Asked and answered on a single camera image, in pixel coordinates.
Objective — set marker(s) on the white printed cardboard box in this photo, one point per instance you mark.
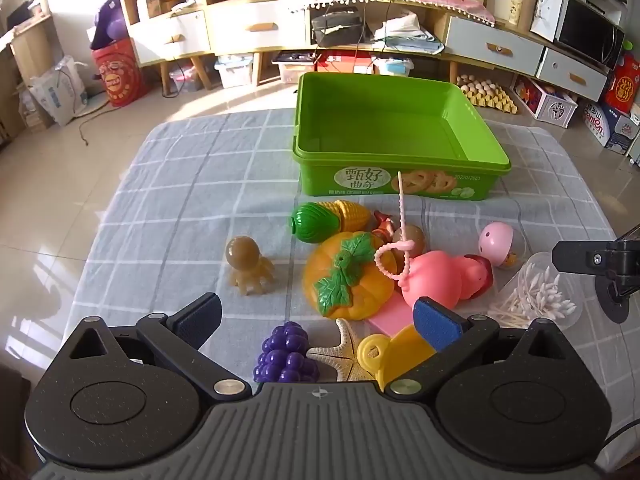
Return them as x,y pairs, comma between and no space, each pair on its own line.
547,105

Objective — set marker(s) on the pink and clear capsule ball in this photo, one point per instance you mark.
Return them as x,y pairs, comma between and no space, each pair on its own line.
495,242

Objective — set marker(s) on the purple plush toy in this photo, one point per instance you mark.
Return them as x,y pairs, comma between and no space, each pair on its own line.
107,20

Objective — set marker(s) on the orange toy pumpkin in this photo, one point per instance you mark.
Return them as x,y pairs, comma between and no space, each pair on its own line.
370,290

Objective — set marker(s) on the beige starfish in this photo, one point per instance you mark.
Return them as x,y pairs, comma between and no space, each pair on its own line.
342,355

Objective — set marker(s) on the wooden shelf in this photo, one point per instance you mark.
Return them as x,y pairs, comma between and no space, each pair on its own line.
25,60

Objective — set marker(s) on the small clear storage box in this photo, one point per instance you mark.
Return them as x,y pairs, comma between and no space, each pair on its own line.
186,80

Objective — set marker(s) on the pink box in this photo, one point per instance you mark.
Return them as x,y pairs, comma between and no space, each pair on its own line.
392,317

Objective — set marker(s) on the red bucket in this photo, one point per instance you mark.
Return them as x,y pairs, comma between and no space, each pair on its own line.
117,77

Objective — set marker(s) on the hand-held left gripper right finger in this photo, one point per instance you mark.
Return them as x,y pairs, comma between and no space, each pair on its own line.
440,325

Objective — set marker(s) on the black device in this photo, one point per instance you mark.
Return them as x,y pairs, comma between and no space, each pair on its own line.
340,25

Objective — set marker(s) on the white wooden cabinet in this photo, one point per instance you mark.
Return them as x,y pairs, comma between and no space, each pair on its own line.
260,25

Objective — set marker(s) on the white and red cardboard box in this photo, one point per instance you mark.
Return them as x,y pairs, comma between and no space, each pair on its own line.
610,127

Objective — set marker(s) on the green plastic box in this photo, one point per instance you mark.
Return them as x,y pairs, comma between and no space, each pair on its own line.
380,130

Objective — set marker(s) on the black microwave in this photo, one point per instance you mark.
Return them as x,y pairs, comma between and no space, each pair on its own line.
590,32

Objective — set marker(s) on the pile of cloths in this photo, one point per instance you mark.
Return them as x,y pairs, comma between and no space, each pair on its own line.
410,35

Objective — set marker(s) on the egg tray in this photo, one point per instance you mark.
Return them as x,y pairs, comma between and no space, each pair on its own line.
485,92

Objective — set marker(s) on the clear cotton swab container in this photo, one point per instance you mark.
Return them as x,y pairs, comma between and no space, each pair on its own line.
540,295

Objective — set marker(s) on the purple toy grapes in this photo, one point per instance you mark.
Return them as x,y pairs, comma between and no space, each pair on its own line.
285,355

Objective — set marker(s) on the toy corn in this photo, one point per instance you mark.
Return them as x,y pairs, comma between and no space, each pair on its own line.
320,220

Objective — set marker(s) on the grey checked tablecloth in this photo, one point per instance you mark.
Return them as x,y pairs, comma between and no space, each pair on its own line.
175,185

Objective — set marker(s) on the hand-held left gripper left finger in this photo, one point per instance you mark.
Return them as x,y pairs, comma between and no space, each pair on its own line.
200,317

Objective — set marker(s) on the yellow plastic toy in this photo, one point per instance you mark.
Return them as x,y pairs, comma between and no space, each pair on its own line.
390,355

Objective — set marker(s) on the white paper bag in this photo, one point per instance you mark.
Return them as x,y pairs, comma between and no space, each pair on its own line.
55,90

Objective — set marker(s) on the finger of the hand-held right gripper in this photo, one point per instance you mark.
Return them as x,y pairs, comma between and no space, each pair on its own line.
580,257

